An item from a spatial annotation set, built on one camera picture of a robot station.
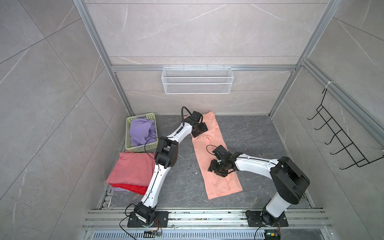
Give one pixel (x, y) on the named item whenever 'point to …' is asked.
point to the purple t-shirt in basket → (140, 130)
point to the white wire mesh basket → (217, 79)
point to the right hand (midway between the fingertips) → (210, 170)
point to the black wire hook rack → (330, 123)
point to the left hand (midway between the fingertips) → (206, 128)
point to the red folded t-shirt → (136, 189)
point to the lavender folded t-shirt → (119, 189)
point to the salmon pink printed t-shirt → (217, 186)
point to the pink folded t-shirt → (134, 168)
